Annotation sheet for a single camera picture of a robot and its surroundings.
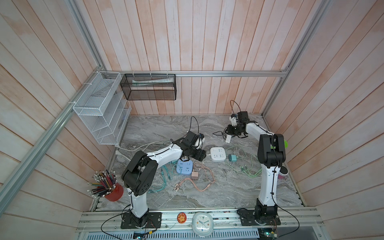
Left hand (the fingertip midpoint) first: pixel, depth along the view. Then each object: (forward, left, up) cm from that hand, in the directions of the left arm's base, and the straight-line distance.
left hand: (200, 155), depth 90 cm
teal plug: (0, -21, -4) cm, 21 cm away
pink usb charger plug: (-11, +4, -4) cm, 12 cm away
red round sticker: (-32, +11, -6) cm, 34 cm away
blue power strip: (-6, +10, -4) cm, 12 cm away
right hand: (+23, -21, -3) cm, 31 cm away
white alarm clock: (-35, 0, -3) cm, 35 cm away
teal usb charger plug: (-2, +16, -5) cm, 17 cm away
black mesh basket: (+45, +35, +18) cm, 60 cm away
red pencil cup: (-20, +48, +5) cm, 52 cm away
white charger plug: (+14, -20, -1) cm, 24 cm away
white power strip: (+3, -12, -4) cm, 13 cm away
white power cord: (+10, +37, -6) cm, 39 cm away
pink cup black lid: (-12, -47, -1) cm, 48 cm away
